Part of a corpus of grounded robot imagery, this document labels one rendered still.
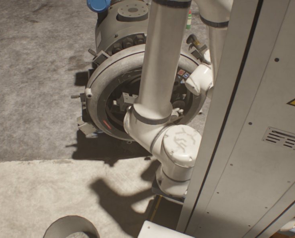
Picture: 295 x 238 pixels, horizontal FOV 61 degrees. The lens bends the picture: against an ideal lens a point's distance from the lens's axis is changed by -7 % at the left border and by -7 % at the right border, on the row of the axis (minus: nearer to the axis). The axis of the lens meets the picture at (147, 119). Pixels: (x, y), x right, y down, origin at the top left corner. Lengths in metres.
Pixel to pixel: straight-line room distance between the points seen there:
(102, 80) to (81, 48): 1.85
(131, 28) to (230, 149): 1.28
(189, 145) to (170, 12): 0.46
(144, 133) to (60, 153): 1.30
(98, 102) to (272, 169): 1.09
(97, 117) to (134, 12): 0.75
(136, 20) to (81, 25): 1.96
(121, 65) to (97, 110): 0.33
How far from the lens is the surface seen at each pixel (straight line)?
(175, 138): 0.97
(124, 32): 1.77
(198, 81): 1.18
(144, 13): 1.88
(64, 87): 2.77
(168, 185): 1.12
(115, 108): 1.56
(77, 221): 1.61
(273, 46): 0.47
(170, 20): 0.80
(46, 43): 3.52
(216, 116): 0.58
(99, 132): 2.28
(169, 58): 0.86
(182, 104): 1.75
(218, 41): 0.83
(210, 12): 0.73
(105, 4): 2.00
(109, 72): 1.42
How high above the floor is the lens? 1.78
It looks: 49 degrees down
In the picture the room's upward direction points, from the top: straight up
